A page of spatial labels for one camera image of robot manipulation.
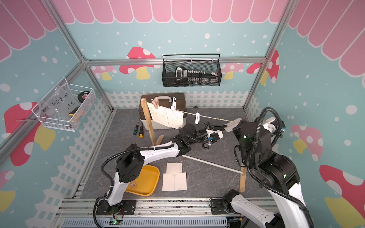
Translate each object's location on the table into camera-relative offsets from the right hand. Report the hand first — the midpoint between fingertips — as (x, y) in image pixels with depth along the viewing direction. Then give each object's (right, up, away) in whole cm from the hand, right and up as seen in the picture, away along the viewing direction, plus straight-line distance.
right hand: (239, 119), depth 55 cm
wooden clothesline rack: (-41, -14, +39) cm, 59 cm away
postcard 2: (-28, -36, +28) cm, 53 cm away
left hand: (-1, -3, +15) cm, 15 cm away
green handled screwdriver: (-59, -6, +50) cm, 78 cm away
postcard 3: (+1, -2, +12) cm, 12 cm away
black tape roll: (-80, +14, +25) cm, 85 cm away
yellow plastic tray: (-44, -36, +27) cm, 63 cm away
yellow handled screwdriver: (-54, -10, +47) cm, 72 cm away
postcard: (-29, -30, +33) cm, 53 cm away
